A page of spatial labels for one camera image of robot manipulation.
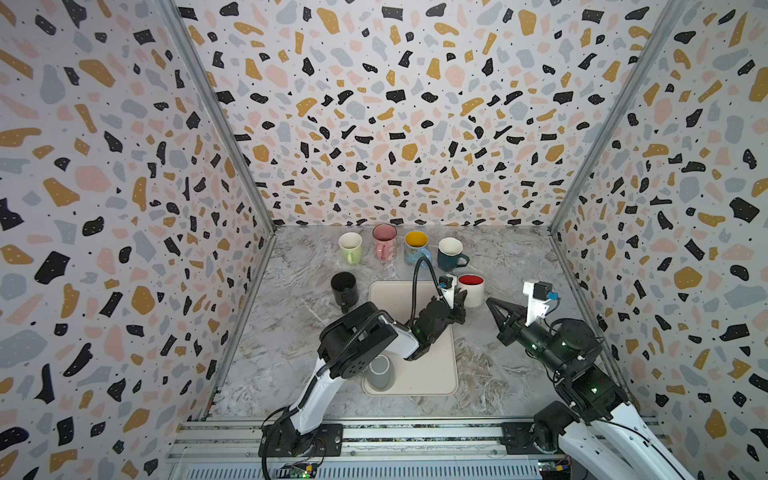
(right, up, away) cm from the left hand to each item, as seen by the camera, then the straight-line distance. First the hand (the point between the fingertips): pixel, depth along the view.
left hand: (470, 288), depth 88 cm
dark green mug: (-4, +10, +12) cm, 16 cm away
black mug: (-39, -2, +10) cm, 40 cm away
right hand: (-1, 0, -21) cm, 22 cm away
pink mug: (-26, +14, +15) cm, 33 cm away
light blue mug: (-15, +13, +14) cm, 25 cm away
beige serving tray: (-11, -24, -3) cm, 26 cm away
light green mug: (-38, +13, +15) cm, 43 cm away
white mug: (+2, +1, +4) cm, 4 cm away
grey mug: (-25, -20, -13) cm, 35 cm away
